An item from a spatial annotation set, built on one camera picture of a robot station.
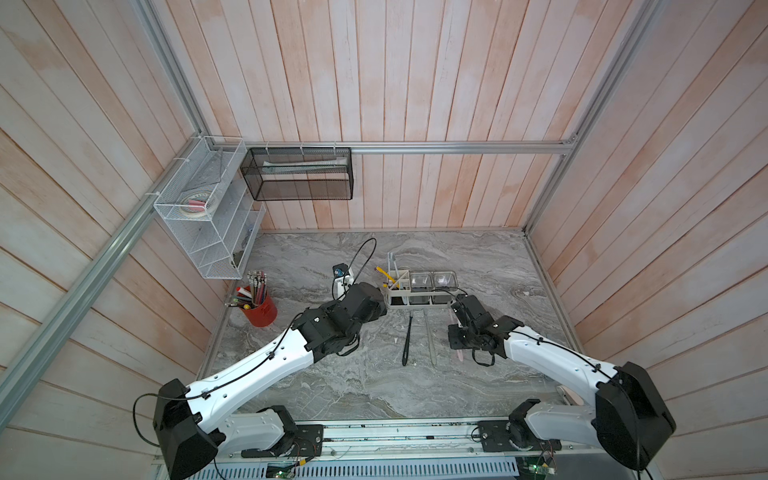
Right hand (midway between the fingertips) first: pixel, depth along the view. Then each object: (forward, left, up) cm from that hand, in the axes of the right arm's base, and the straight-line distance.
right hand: (453, 333), depth 88 cm
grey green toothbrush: (-2, +7, -4) cm, 8 cm away
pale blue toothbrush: (+18, +20, +10) cm, 28 cm away
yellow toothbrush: (+15, +23, +12) cm, 30 cm away
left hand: (0, +26, +17) cm, 31 cm away
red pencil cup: (+3, +57, +5) cm, 58 cm away
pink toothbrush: (-7, -1, 0) cm, 7 cm away
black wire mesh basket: (+37, +48, +31) cm, 68 cm away
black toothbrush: (-1, +14, -4) cm, 14 cm away
